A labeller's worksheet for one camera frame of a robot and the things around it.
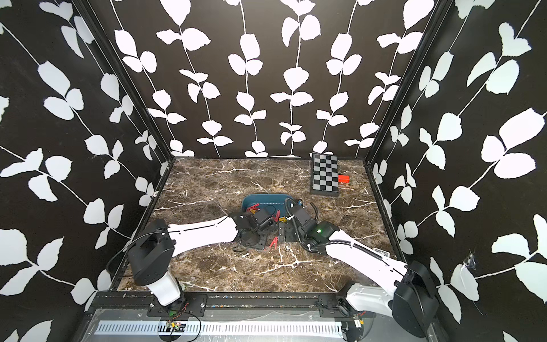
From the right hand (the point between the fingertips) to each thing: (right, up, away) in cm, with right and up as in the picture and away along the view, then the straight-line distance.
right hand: (286, 226), depth 81 cm
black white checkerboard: (+21, +21, +30) cm, 42 cm away
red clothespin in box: (-15, +4, +17) cm, 23 cm away
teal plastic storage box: (-7, +7, +20) cm, 22 cm away
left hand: (-9, -7, +4) cm, 12 cm away
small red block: (+31, +18, +30) cm, 47 cm away
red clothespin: (-5, -8, +7) cm, 12 cm away
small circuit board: (-38, -31, -11) cm, 50 cm away
